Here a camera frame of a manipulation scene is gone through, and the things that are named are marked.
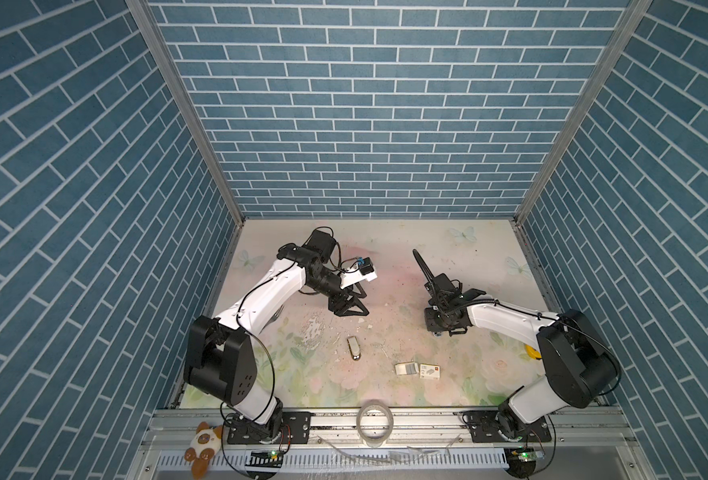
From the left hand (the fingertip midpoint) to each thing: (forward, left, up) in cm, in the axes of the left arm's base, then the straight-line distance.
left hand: (362, 300), depth 78 cm
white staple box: (-13, -19, -17) cm, 28 cm away
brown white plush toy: (-29, +37, -15) cm, 50 cm away
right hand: (+2, -21, -15) cm, 26 cm away
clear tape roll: (-25, -3, -20) cm, 32 cm away
